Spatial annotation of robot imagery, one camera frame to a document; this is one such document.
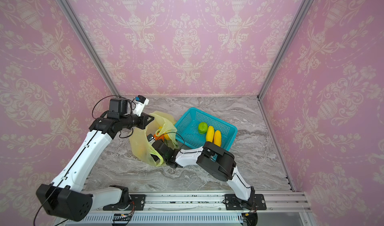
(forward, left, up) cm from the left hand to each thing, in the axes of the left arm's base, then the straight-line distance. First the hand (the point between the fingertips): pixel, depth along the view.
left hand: (153, 118), depth 75 cm
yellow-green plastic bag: (-3, -5, -4) cm, 7 cm away
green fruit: (+8, -26, -19) cm, 33 cm away
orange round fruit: (-6, -4, -8) cm, 11 cm away
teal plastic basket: (+7, -17, -26) cm, 32 cm away
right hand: (-6, +5, -21) cm, 22 cm away
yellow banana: (+5, -31, -22) cm, 38 cm away
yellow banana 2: (+2, -35, -22) cm, 42 cm away
